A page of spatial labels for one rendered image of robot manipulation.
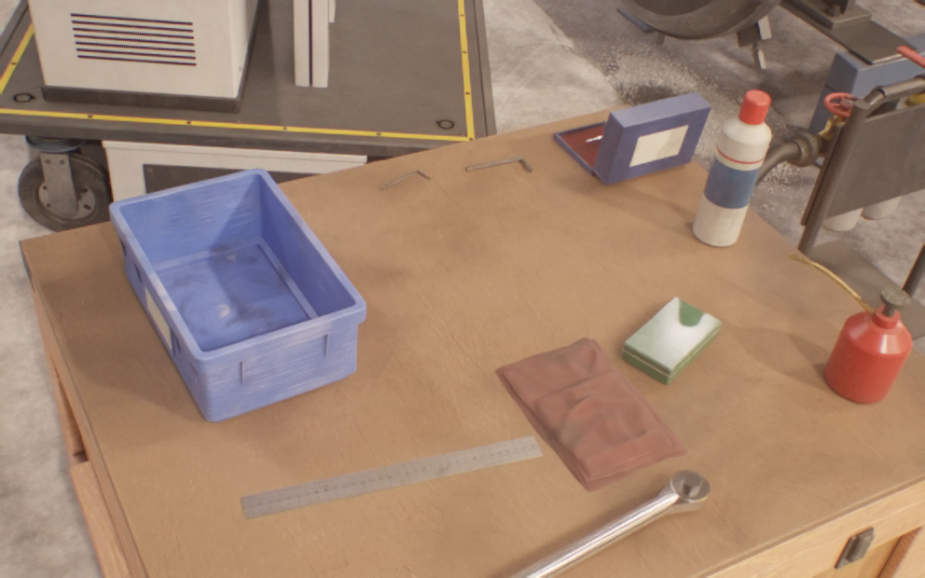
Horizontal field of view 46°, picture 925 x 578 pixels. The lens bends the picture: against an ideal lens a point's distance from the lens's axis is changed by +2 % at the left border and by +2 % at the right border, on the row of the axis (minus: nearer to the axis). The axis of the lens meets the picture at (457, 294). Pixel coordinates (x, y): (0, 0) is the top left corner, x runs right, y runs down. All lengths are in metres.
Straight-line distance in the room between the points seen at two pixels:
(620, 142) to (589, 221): 0.12
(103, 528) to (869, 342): 0.93
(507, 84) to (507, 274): 1.41
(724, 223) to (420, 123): 0.69
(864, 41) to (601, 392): 1.62
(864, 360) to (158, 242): 0.87
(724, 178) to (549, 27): 1.66
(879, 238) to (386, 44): 1.15
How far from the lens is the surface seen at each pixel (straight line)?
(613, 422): 1.27
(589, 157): 1.72
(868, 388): 1.41
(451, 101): 2.11
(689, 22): 2.53
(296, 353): 1.22
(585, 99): 2.81
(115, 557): 1.37
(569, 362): 1.34
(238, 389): 1.22
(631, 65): 3.00
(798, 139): 1.93
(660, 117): 1.63
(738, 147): 1.50
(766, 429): 1.35
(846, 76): 2.69
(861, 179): 2.03
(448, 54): 2.26
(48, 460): 1.89
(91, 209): 2.26
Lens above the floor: 1.40
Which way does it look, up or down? 41 degrees down
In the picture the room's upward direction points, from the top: 7 degrees clockwise
